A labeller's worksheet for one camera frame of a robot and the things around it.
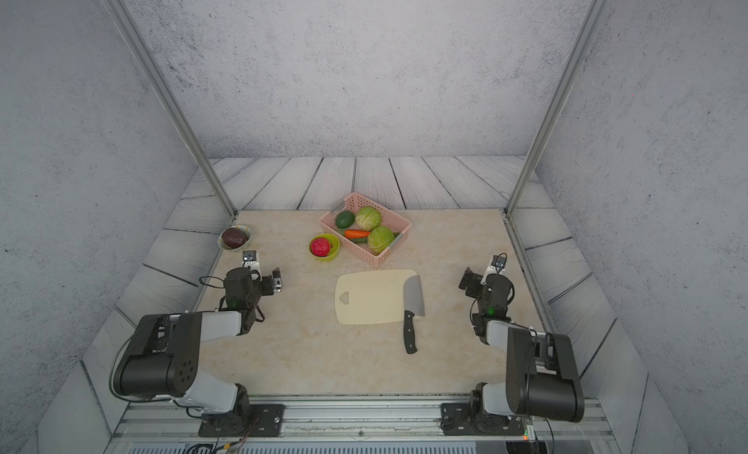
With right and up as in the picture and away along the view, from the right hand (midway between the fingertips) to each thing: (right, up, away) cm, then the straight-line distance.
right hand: (486, 270), depth 91 cm
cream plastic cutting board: (-36, -10, +6) cm, 38 cm away
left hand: (-69, 0, +4) cm, 69 cm away
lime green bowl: (-49, +5, +14) cm, 52 cm away
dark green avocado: (-46, +17, +23) cm, 54 cm away
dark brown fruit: (-85, +10, +15) cm, 87 cm away
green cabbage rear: (-37, +17, +19) cm, 45 cm away
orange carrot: (-42, +11, +20) cm, 48 cm away
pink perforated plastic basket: (-26, +15, +18) cm, 35 cm away
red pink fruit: (-54, +7, +12) cm, 56 cm away
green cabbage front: (-33, +9, +11) cm, 36 cm away
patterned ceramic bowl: (-81, +9, +16) cm, 83 cm away
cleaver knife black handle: (-24, -18, -4) cm, 30 cm away
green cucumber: (-40, +9, +19) cm, 46 cm away
